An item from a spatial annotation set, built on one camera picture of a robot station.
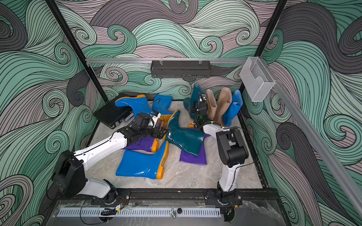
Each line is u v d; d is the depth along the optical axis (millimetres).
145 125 669
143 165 829
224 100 936
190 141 886
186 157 872
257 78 782
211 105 815
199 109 717
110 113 1102
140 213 697
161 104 1148
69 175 414
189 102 1088
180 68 950
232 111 868
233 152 502
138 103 1059
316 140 514
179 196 746
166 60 950
